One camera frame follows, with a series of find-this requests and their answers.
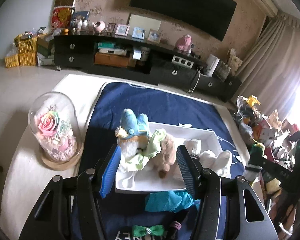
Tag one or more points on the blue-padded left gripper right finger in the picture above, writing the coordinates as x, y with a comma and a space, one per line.
189, 172

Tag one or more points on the teal satin cloth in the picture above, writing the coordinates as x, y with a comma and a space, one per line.
172, 201

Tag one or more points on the black TV cabinet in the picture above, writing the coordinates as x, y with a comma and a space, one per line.
139, 60

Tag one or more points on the glass dome with pink roses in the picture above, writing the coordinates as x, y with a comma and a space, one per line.
53, 121

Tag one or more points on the navy blue printed mat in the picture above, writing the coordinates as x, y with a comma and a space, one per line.
120, 212

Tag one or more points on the picture frame beige right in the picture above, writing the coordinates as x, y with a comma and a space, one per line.
154, 36

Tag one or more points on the black wall television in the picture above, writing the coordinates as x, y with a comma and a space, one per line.
210, 16

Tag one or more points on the white canvas board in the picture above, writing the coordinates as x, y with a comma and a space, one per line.
144, 23

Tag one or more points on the white rectangular storage box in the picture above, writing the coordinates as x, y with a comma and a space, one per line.
149, 160

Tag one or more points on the light green cloth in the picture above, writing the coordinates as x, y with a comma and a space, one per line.
139, 161

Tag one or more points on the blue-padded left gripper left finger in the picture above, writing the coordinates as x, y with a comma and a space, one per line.
108, 170

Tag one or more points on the black cloth with pink tassel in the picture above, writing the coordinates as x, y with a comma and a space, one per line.
173, 227

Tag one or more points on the red and gold box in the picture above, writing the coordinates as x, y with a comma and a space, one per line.
61, 17

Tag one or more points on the picture frame pink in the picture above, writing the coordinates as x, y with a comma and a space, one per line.
122, 30

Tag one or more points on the pink plush on cabinet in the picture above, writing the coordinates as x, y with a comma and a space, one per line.
183, 43

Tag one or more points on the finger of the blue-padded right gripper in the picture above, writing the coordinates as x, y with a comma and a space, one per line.
277, 171

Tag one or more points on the white plush with blue hat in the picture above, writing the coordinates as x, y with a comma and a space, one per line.
133, 132

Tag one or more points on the white humidifier appliance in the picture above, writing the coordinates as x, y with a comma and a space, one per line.
212, 62

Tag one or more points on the yellow plastic crates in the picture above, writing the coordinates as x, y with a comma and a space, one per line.
23, 51

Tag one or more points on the fluffy white plush cloth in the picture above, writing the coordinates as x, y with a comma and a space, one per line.
218, 163

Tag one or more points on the picture frame blue left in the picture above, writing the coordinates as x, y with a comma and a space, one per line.
138, 33

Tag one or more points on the basket of assorted clutter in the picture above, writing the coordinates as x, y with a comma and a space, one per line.
279, 137

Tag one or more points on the pink round speaker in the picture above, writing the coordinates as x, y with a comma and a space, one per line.
99, 27

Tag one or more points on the beige curtain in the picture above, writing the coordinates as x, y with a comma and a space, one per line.
271, 69

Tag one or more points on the yellow toy on basket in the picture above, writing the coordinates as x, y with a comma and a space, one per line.
252, 101

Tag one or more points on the tan plush toy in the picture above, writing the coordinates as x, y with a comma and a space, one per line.
166, 157

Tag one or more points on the green bow with rhinestones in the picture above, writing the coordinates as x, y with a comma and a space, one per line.
141, 231

